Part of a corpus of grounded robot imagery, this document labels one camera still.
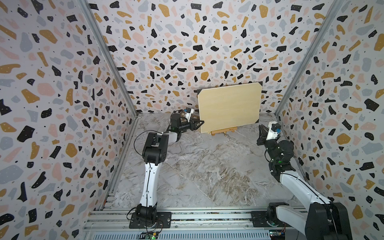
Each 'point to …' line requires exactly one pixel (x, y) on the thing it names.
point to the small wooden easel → (232, 129)
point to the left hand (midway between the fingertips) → (203, 121)
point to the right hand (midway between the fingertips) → (263, 125)
